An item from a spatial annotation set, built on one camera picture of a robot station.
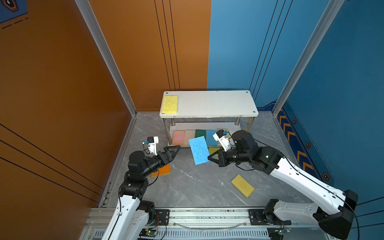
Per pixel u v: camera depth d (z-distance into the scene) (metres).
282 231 0.70
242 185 0.83
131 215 0.47
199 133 0.94
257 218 0.72
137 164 0.52
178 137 0.95
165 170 0.91
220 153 0.57
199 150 0.67
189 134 0.95
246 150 0.50
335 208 0.38
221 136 0.60
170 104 0.75
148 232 0.71
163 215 0.75
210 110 0.74
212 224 0.72
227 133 0.60
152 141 0.65
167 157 0.60
